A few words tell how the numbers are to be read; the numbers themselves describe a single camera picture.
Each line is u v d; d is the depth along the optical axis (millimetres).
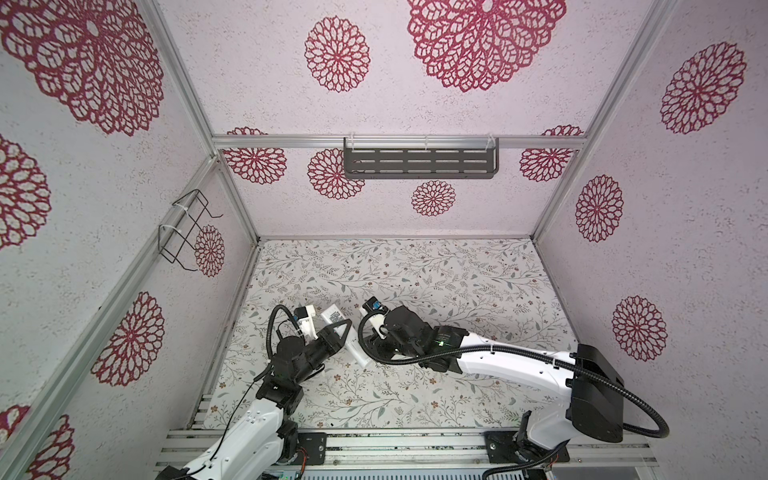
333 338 730
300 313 725
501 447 746
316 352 693
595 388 416
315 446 737
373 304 658
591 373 415
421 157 947
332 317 762
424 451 748
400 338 586
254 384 661
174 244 777
